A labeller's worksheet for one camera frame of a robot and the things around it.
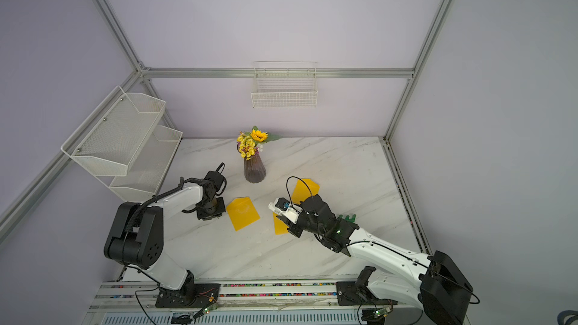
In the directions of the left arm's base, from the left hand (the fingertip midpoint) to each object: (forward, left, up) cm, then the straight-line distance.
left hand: (216, 217), depth 90 cm
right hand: (-4, -29, +12) cm, 32 cm away
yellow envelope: (+3, -10, -1) cm, 11 cm away
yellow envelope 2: (+14, -37, -1) cm, 39 cm away
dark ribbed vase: (+19, -15, +7) cm, 25 cm away
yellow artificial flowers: (+19, -16, +24) cm, 35 cm away
